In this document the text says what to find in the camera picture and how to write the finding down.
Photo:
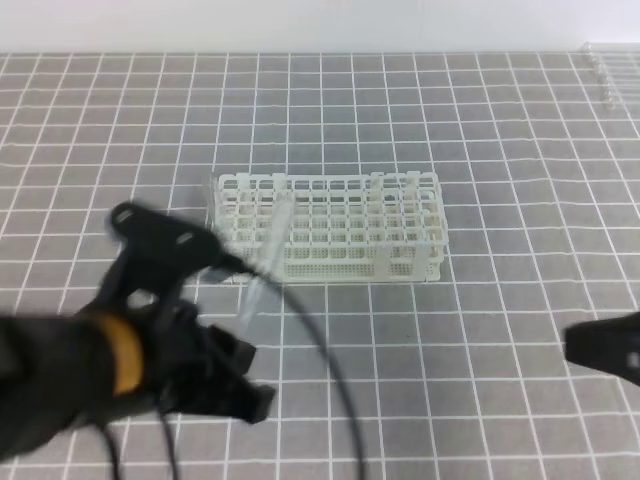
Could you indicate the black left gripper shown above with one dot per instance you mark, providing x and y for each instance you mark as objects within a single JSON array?
[{"x": 200, "y": 370}]

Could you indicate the clear glass test tube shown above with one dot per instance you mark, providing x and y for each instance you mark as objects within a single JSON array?
[{"x": 268, "y": 254}]

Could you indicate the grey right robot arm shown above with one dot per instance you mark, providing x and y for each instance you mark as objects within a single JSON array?
[{"x": 609, "y": 345}]

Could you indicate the white test tube rack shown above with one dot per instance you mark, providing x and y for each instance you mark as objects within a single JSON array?
[{"x": 380, "y": 227}]

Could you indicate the grey grid tablecloth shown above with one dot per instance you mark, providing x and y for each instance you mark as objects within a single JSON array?
[{"x": 463, "y": 378}]

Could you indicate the spare glass test tubes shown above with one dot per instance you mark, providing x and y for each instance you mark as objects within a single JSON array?
[{"x": 616, "y": 66}]

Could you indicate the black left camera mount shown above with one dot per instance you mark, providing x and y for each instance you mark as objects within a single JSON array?
[{"x": 160, "y": 252}]

